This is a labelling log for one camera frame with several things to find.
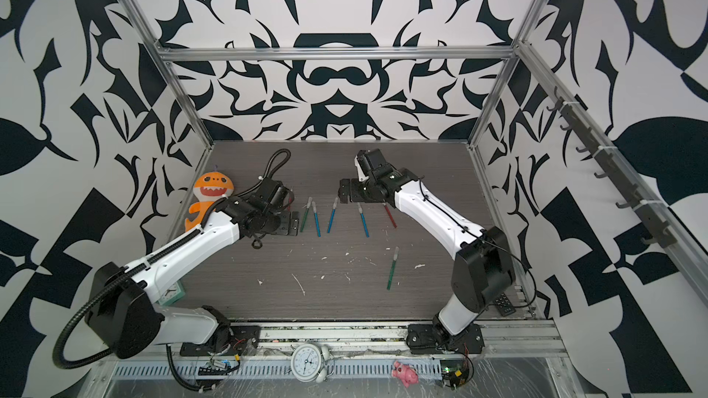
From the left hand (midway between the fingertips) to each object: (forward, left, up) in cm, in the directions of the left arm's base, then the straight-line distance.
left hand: (281, 217), depth 84 cm
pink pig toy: (-39, -33, -10) cm, 52 cm away
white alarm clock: (-36, -10, -8) cm, 38 cm away
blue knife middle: (+8, -15, -13) cm, 21 cm away
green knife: (+10, -6, -11) cm, 16 cm away
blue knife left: (+7, -9, -12) cm, 17 cm away
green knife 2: (-9, -35, -13) cm, 38 cm away
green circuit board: (-39, -46, -13) cm, 62 cm away
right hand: (+6, -21, +5) cm, 23 cm away
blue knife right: (+6, -26, -13) cm, 29 cm away
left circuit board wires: (-35, +14, -14) cm, 41 cm away
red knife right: (+6, -35, -12) cm, 38 cm away
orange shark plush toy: (+14, +27, -3) cm, 30 cm away
